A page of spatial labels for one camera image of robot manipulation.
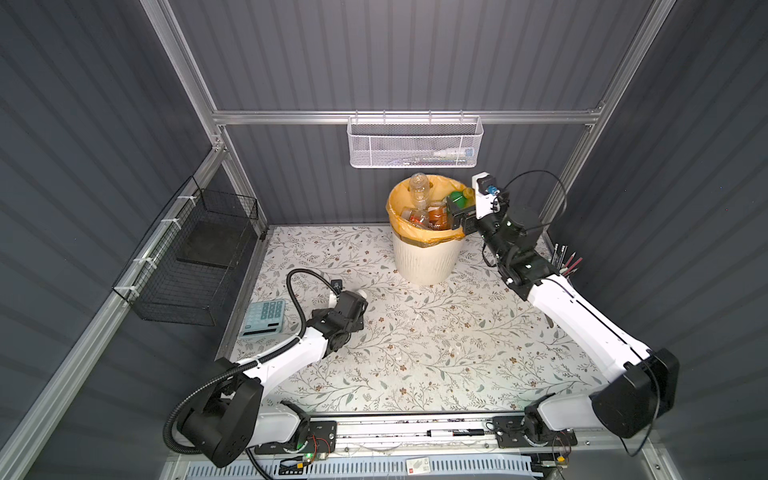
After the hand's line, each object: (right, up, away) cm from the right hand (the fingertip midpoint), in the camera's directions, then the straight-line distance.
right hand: (472, 192), depth 70 cm
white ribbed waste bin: (-9, -13, +15) cm, 22 cm away
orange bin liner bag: (-3, +7, +27) cm, 28 cm away
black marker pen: (-3, -59, +4) cm, 59 cm away
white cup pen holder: (+34, -17, +24) cm, 45 cm away
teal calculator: (-60, -35, +23) cm, 73 cm away
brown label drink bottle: (-5, -4, +17) cm, 18 cm away
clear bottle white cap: (-29, -27, +26) cm, 47 cm away
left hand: (-35, -32, +18) cm, 51 cm away
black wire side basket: (-70, -19, +2) cm, 73 cm away
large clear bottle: (-10, +7, +19) cm, 23 cm away
